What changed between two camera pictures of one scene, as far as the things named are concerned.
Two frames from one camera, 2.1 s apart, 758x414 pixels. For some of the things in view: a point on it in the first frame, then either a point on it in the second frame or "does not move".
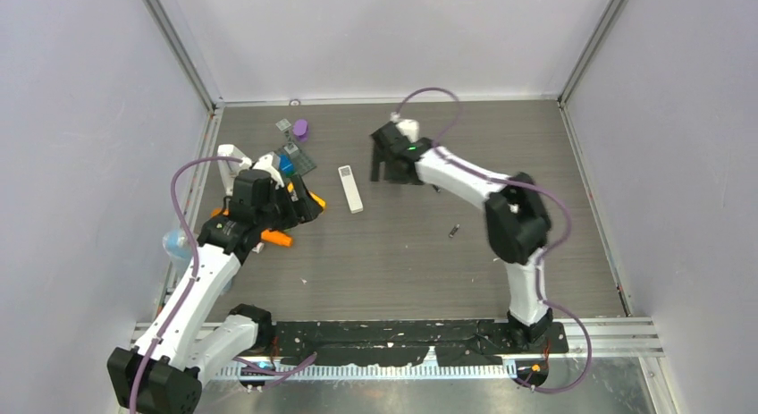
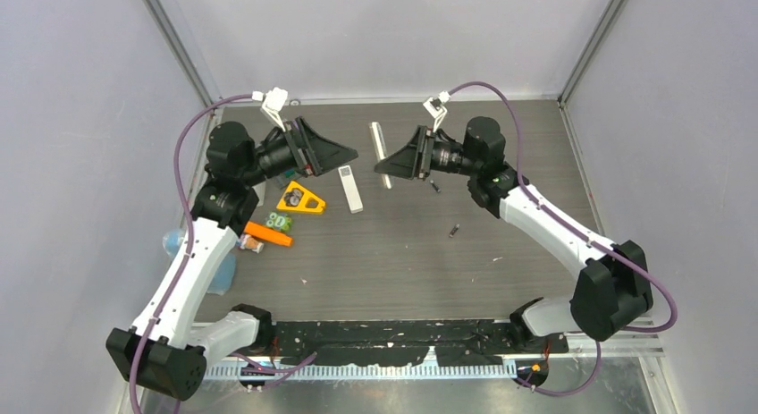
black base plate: [448, 342] does not move
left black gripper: [301, 210] → [315, 154]
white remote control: [349, 188] does not move
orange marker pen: [269, 235] does not move
